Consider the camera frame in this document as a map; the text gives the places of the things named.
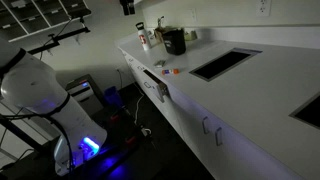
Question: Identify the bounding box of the brown cardboard box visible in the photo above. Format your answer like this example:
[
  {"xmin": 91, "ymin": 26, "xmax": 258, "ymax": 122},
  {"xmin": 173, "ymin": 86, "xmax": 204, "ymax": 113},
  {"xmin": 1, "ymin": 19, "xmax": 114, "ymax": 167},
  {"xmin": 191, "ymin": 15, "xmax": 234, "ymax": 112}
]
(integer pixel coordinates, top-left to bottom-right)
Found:
[{"xmin": 153, "ymin": 25, "xmax": 175, "ymax": 44}]

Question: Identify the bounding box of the white wall power outlet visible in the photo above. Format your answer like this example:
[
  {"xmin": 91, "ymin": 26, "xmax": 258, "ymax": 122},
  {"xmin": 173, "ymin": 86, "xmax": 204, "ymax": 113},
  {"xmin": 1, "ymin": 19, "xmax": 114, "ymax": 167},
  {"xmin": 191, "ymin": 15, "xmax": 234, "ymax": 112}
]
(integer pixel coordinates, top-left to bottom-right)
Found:
[{"xmin": 255, "ymin": 0, "xmax": 273, "ymax": 18}]

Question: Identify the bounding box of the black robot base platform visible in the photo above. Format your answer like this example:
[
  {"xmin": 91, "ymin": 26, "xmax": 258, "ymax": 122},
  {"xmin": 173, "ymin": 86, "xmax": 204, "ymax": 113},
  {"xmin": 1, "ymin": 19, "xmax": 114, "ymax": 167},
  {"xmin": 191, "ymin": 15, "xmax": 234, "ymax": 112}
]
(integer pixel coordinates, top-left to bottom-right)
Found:
[{"xmin": 0, "ymin": 105, "xmax": 158, "ymax": 180}]

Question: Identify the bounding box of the grey computer box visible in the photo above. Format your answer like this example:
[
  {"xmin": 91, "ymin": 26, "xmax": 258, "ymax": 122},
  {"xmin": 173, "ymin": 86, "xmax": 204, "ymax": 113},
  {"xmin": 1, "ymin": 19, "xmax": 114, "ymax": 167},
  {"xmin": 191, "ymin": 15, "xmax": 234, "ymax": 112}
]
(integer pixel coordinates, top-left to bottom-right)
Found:
[{"xmin": 64, "ymin": 73, "xmax": 105, "ymax": 117}]

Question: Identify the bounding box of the white cable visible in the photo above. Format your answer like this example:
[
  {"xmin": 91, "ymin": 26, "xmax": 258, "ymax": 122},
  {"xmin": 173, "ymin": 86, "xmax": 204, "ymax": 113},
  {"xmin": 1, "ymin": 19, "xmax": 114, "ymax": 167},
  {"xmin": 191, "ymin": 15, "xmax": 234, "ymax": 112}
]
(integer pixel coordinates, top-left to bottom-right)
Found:
[{"xmin": 134, "ymin": 94, "xmax": 145, "ymax": 126}]

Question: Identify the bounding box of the red clamp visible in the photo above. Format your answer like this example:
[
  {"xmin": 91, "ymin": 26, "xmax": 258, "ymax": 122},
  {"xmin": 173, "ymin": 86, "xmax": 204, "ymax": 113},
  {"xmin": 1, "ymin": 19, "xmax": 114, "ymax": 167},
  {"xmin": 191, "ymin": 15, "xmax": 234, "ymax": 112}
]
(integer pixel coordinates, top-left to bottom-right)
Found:
[
  {"xmin": 109, "ymin": 112, "xmax": 121, "ymax": 123},
  {"xmin": 124, "ymin": 134, "xmax": 137, "ymax": 146}
]

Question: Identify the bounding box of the black metal rail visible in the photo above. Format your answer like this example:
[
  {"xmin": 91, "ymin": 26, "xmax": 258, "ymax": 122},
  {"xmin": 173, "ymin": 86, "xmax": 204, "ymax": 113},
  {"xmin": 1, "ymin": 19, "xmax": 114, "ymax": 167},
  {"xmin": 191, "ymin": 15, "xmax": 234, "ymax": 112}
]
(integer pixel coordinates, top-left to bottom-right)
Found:
[{"xmin": 27, "ymin": 26, "xmax": 91, "ymax": 56}]

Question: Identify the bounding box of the small grey flat item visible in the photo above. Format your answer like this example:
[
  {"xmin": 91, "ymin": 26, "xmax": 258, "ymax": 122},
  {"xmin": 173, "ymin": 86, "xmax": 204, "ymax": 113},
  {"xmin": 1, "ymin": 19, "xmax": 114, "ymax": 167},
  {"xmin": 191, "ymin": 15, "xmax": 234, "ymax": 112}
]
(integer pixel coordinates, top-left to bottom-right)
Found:
[{"xmin": 153, "ymin": 59, "xmax": 167, "ymax": 69}]

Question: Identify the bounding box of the small tape dispenser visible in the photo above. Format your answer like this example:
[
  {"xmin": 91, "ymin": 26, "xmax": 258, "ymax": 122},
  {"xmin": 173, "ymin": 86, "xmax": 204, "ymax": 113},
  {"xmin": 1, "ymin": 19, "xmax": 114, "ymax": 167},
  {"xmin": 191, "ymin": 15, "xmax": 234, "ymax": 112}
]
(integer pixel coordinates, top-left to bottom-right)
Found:
[{"xmin": 184, "ymin": 29, "xmax": 198, "ymax": 42}]

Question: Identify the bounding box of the metal faucet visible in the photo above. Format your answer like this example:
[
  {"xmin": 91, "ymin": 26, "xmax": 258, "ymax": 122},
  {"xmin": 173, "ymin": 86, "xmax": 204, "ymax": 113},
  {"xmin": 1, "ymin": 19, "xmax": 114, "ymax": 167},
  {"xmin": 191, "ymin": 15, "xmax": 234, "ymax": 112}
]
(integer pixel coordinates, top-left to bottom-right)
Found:
[{"xmin": 156, "ymin": 15, "xmax": 166, "ymax": 30}]

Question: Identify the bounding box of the white counter cabinet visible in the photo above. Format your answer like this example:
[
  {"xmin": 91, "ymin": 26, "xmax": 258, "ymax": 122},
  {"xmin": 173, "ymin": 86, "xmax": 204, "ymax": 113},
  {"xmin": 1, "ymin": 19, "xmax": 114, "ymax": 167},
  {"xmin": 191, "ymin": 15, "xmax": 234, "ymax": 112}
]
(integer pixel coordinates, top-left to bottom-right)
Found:
[{"xmin": 116, "ymin": 45, "xmax": 303, "ymax": 180}]

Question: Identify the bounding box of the white bottle with red logo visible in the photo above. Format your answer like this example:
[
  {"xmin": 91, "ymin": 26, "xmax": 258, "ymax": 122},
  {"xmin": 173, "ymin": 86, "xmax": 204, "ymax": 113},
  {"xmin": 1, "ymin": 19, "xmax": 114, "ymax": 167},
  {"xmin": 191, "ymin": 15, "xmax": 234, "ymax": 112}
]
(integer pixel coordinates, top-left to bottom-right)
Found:
[{"xmin": 135, "ymin": 21, "xmax": 153, "ymax": 52}]

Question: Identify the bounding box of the white cabinet drawer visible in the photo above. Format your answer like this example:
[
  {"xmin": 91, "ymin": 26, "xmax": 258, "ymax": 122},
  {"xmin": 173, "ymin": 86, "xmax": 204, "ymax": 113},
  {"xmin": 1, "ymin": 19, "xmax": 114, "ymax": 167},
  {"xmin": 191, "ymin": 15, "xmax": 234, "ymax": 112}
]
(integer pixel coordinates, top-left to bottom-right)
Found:
[{"xmin": 142, "ymin": 69, "xmax": 170, "ymax": 103}]

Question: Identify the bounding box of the metal cabinet door handle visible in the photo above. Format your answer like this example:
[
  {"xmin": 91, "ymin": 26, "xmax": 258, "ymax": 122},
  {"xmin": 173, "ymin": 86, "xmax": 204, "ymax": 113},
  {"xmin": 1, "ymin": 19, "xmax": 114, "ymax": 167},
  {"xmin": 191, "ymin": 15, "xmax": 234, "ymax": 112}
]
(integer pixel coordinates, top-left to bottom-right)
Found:
[
  {"xmin": 201, "ymin": 116, "xmax": 210, "ymax": 136},
  {"xmin": 214, "ymin": 126, "xmax": 224, "ymax": 147}
]

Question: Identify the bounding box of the wall pigeonhole shelf unit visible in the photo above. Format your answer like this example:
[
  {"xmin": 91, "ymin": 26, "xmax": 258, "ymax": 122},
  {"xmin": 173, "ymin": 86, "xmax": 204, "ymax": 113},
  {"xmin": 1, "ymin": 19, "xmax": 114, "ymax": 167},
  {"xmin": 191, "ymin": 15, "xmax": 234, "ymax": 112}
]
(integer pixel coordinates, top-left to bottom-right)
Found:
[{"xmin": 0, "ymin": 0, "xmax": 92, "ymax": 43}]

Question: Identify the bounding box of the white wall switch plate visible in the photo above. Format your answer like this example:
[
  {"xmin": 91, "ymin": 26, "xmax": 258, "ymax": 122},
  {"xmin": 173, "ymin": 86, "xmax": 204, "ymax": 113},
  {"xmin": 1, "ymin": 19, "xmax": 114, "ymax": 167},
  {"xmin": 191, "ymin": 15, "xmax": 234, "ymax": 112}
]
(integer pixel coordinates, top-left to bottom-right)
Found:
[{"xmin": 190, "ymin": 7, "xmax": 198, "ymax": 22}]

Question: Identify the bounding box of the black metal stand bar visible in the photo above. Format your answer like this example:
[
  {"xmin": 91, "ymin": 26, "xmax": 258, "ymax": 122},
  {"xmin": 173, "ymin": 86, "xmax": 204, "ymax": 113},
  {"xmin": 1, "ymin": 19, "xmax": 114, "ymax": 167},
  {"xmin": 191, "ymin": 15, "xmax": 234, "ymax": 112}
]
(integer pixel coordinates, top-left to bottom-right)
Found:
[{"xmin": 0, "ymin": 113, "xmax": 46, "ymax": 155}]

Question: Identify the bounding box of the black bin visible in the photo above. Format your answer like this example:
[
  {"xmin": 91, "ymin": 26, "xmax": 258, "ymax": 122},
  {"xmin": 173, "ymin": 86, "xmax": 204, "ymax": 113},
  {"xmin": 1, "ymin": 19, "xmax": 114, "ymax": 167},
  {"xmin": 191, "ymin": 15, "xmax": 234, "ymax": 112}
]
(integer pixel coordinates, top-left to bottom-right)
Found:
[{"xmin": 161, "ymin": 28, "xmax": 187, "ymax": 56}]

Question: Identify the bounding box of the orange and white marker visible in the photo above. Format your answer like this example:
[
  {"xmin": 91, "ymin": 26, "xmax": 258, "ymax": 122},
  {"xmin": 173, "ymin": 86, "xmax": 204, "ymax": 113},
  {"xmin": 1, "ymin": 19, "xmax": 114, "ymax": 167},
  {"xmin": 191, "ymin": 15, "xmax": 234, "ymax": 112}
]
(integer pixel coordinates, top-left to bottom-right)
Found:
[{"xmin": 161, "ymin": 68, "xmax": 181, "ymax": 76}]

